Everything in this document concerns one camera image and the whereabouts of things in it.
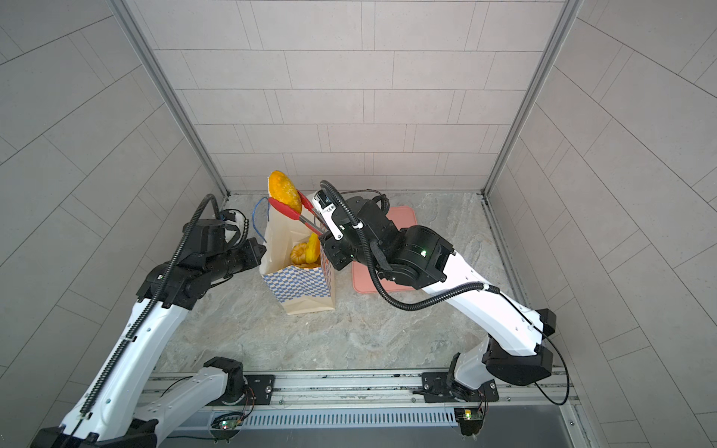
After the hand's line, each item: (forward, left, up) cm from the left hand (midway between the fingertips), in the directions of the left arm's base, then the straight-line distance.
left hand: (274, 244), depth 70 cm
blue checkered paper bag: (-7, -5, -12) cm, 15 cm away
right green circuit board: (-33, -50, -26) cm, 66 cm away
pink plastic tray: (+2, -22, -25) cm, 34 cm away
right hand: (-5, -15, +12) cm, 20 cm away
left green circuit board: (-36, +8, -22) cm, 43 cm away
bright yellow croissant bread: (+8, -6, -16) cm, 19 cm away
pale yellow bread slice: (+10, 0, -22) cm, 24 cm away
